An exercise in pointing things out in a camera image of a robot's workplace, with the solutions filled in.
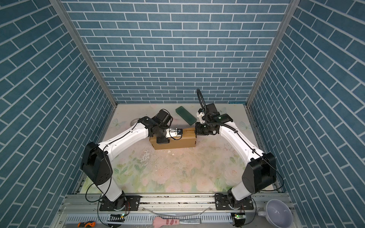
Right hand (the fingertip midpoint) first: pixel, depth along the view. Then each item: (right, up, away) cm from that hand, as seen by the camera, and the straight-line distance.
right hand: (193, 129), depth 82 cm
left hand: (-16, -4, +5) cm, 17 cm away
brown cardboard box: (-3, -7, +6) cm, 10 cm away
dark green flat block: (-3, +6, +28) cm, 29 cm away
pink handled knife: (-17, -43, -15) cm, 48 cm away
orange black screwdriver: (-50, -43, -15) cm, 68 cm away
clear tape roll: (-45, +4, +23) cm, 51 cm away
